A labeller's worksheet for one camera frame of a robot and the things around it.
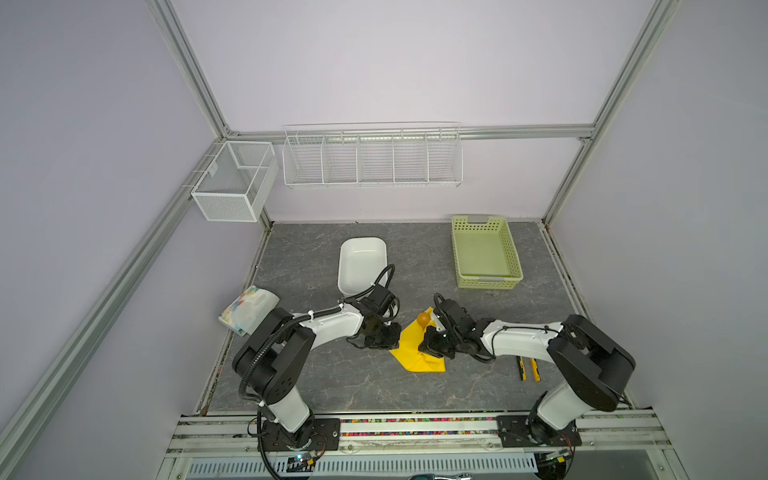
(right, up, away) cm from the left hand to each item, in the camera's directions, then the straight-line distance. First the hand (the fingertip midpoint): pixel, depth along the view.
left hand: (398, 348), depth 87 cm
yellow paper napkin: (+3, -2, +1) cm, 4 cm away
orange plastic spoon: (+8, +7, +5) cm, 12 cm away
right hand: (+6, 0, 0) cm, 6 cm away
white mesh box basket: (-54, +51, +11) cm, 75 cm away
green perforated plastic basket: (+32, +28, +22) cm, 48 cm away
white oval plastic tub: (-13, +25, +22) cm, 36 cm away
